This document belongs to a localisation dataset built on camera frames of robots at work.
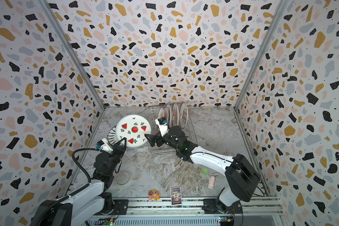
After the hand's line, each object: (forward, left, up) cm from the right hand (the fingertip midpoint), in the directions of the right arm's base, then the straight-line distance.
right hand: (149, 128), depth 73 cm
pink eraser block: (-19, -35, -26) cm, 47 cm away
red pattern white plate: (+28, -18, -20) cm, 39 cm away
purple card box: (-26, -14, -25) cm, 39 cm away
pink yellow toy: (-26, -2, -25) cm, 36 cm away
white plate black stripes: (+9, +31, -24) cm, 41 cm away
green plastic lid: (-12, -32, -28) cm, 44 cm away
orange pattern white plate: (+19, -13, -10) cm, 25 cm away
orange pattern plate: (+24, -7, -14) cm, 28 cm away
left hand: (0, +14, -7) cm, 16 cm away
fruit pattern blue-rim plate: (+7, +12, -9) cm, 17 cm away
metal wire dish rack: (+3, -6, -29) cm, 29 cm away
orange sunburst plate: (+28, -2, -19) cm, 34 cm away
